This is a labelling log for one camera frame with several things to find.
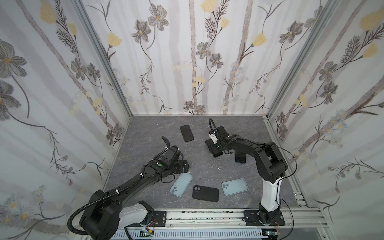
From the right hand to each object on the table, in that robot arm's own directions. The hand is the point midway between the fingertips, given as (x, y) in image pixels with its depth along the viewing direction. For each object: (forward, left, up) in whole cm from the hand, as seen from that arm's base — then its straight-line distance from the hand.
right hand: (211, 143), depth 98 cm
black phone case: (+14, +17, -10) cm, 24 cm away
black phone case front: (-31, +4, -4) cm, 31 cm away
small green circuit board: (-50, +34, -6) cm, 61 cm away
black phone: (-3, -3, +19) cm, 20 cm away
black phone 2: (-7, -19, -4) cm, 21 cm away
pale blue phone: (-26, +19, -5) cm, 32 cm away
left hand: (-17, +18, +5) cm, 25 cm away
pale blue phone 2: (-26, -13, -4) cm, 30 cm away
